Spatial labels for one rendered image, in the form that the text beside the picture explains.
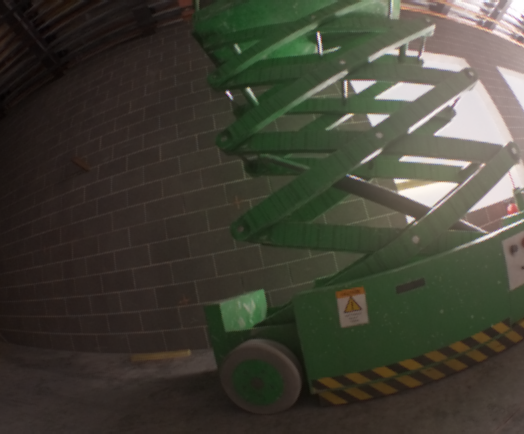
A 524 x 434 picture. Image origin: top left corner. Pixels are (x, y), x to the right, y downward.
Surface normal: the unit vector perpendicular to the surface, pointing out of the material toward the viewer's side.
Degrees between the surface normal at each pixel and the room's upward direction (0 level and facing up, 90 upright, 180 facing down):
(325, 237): 90
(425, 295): 90
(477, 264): 90
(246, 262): 90
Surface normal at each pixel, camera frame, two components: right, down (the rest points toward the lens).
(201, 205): -0.04, -0.24
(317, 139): -0.31, -0.17
